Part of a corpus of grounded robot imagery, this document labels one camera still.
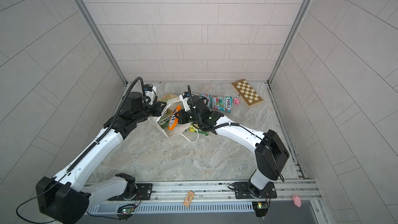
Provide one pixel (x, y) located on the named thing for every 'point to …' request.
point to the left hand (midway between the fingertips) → (169, 101)
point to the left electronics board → (125, 210)
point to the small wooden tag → (188, 198)
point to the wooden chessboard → (246, 92)
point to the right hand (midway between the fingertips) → (174, 116)
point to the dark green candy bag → (164, 120)
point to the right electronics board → (261, 208)
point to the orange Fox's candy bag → (173, 120)
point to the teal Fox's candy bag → (223, 103)
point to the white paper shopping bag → (179, 127)
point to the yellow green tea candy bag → (193, 128)
